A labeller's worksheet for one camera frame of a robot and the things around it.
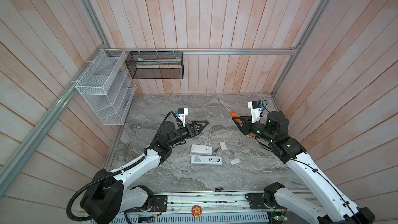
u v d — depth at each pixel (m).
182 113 0.69
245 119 0.62
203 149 0.90
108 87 0.73
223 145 0.93
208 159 0.86
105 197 0.40
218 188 0.78
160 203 0.73
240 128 0.65
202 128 0.66
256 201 0.73
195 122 0.65
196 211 0.71
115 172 0.44
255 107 0.61
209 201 0.76
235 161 0.86
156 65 1.03
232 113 0.71
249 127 0.61
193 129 0.63
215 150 0.91
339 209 0.39
